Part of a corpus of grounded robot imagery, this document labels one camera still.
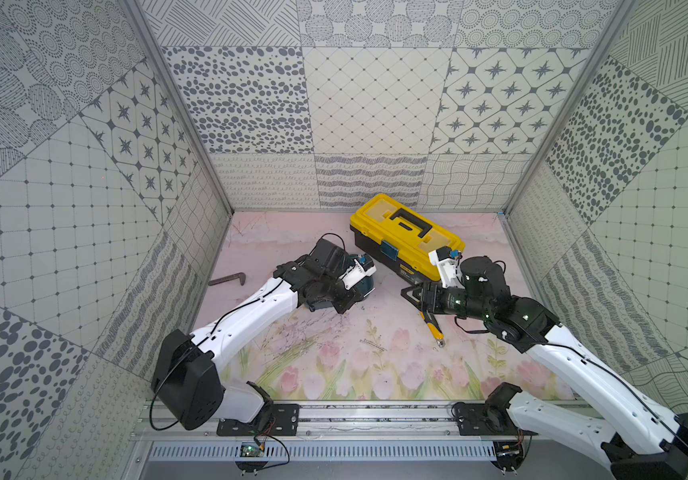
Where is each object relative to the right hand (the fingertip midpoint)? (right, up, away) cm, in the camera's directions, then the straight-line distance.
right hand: (408, 296), depth 69 cm
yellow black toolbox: (+2, +15, +21) cm, 26 cm away
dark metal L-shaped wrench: (-52, +1, +31) cm, 61 cm away
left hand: (-11, 0, +9) cm, 14 cm away
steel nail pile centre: (-10, -17, +19) cm, 27 cm away
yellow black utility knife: (+11, -14, +20) cm, 27 cm away
